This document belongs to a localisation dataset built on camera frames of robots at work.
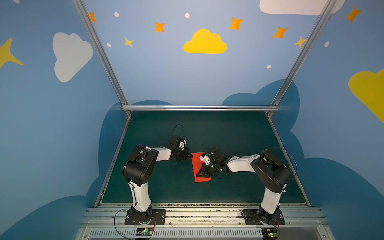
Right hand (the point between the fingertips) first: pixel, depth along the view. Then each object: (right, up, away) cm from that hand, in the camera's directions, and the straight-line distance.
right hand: (197, 174), depth 88 cm
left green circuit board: (-26, -22, -17) cm, 38 cm away
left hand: (-2, +10, +7) cm, 13 cm away
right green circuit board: (+35, -23, -17) cm, 45 cm away
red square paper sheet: (0, +5, +4) cm, 7 cm away
